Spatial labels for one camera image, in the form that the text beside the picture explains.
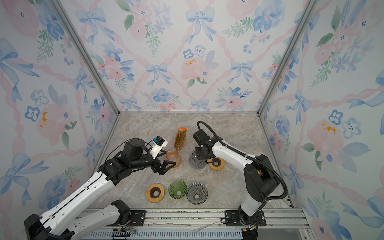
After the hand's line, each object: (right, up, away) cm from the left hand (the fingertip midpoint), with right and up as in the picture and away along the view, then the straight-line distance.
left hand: (170, 156), depth 70 cm
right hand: (+16, -2, +18) cm, 25 cm away
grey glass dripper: (+13, -22, +10) cm, 27 cm away
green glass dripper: (+2, -20, +12) cm, 23 cm away
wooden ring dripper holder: (+26, -9, +22) cm, 35 cm away
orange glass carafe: (-3, -3, +23) cm, 24 cm away
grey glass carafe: (+12, -7, +15) cm, 20 cm away
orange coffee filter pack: (+2, +7, +25) cm, 26 cm away
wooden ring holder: (-10, -22, +11) cm, 27 cm away
